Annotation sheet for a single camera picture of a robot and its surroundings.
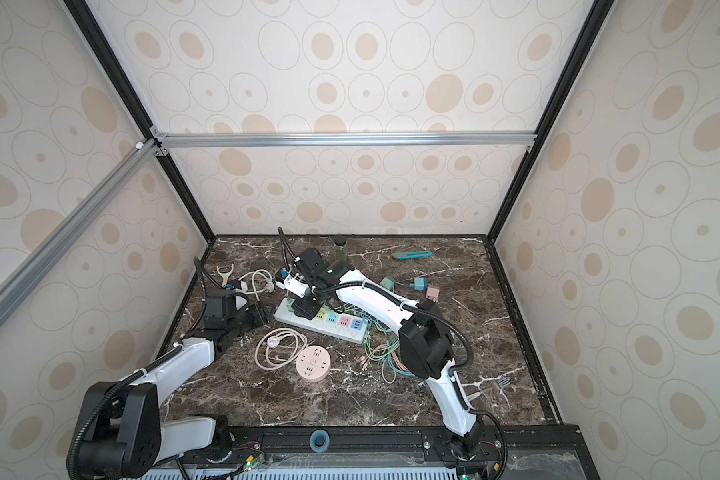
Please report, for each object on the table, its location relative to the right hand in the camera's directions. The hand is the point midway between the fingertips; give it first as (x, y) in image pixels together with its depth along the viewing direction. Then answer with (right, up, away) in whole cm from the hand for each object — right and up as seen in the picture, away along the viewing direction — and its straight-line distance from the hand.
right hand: (303, 303), depth 87 cm
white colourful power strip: (+6, -6, +6) cm, 10 cm away
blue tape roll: (+5, -32, -12) cm, 34 cm away
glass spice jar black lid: (+9, +17, +20) cm, 28 cm away
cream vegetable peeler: (-32, +7, +19) cm, 38 cm away
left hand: (-9, 0, +2) cm, 9 cm away
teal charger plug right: (+37, +5, +17) cm, 41 cm away
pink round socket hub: (+3, -17, -1) cm, 17 cm away
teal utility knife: (+34, +15, +26) cm, 46 cm away
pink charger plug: (+41, +2, +14) cm, 43 cm away
